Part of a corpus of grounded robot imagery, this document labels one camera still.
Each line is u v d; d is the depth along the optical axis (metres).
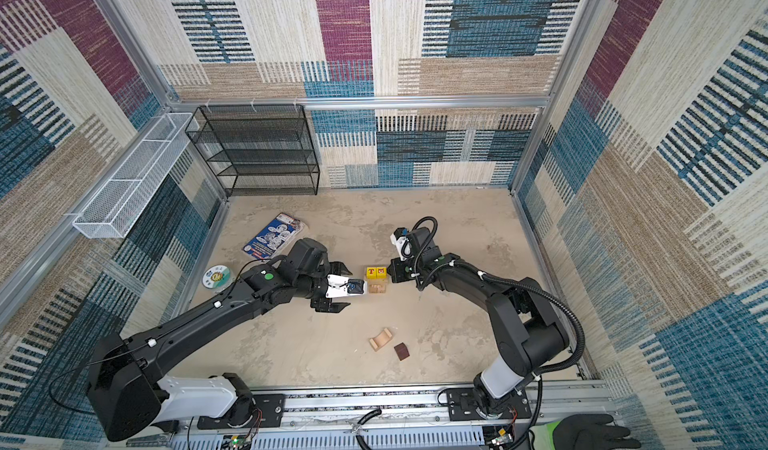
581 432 0.70
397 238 0.83
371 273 0.89
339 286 0.65
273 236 1.04
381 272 0.89
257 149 1.10
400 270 0.80
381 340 0.83
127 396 0.38
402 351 0.81
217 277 0.88
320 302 0.69
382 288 0.92
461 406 0.73
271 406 0.75
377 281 0.89
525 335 0.45
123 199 0.73
